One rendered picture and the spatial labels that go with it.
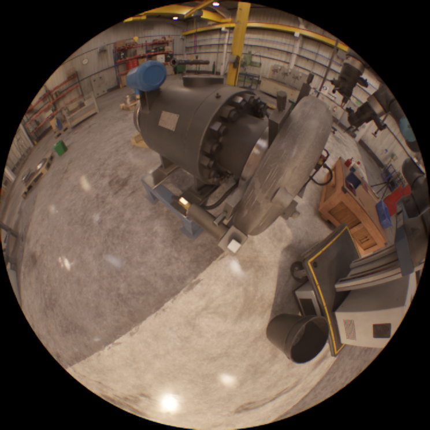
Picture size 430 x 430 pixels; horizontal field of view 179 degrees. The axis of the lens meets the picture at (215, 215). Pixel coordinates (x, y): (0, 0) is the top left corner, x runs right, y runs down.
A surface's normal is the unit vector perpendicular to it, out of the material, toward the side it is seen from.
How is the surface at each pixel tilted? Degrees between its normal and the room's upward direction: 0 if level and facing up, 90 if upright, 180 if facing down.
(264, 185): 66
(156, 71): 90
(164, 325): 0
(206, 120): 52
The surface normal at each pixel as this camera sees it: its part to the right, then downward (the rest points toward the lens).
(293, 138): -0.38, 0.16
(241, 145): -0.54, 0.29
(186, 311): 0.08, -0.47
